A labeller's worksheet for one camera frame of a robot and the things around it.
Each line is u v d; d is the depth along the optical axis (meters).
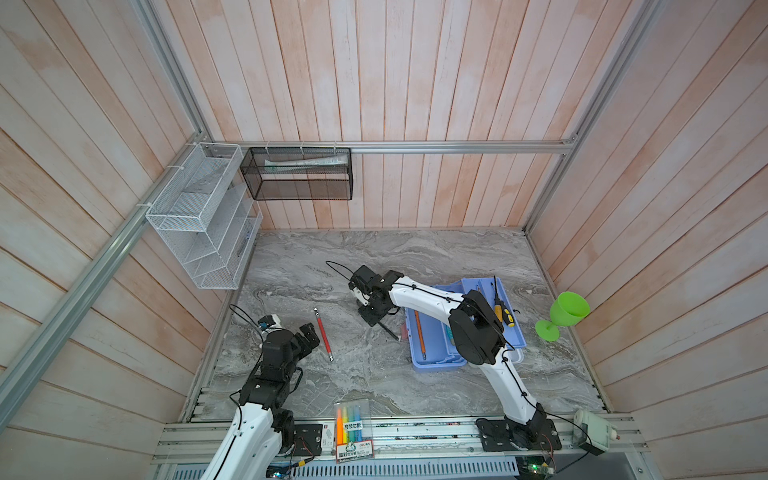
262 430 0.54
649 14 0.68
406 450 0.73
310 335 0.76
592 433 0.70
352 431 0.73
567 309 0.80
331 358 0.87
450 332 0.57
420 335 0.92
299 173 1.04
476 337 0.57
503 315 0.83
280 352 0.60
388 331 0.93
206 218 0.68
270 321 0.73
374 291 0.71
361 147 0.98
